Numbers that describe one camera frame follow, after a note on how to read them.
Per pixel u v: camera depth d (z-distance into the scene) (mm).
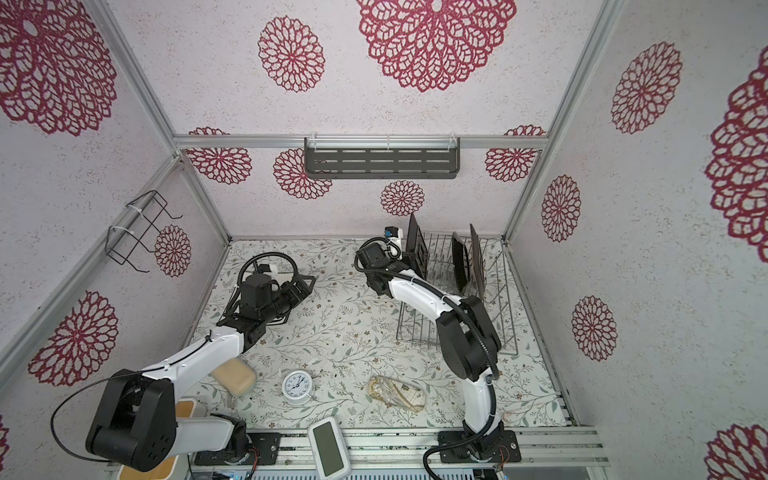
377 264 726
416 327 947
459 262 917
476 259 953
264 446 754
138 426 412
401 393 795
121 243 719
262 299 676
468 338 506
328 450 703
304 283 791
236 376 809
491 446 639
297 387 801
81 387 535
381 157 928
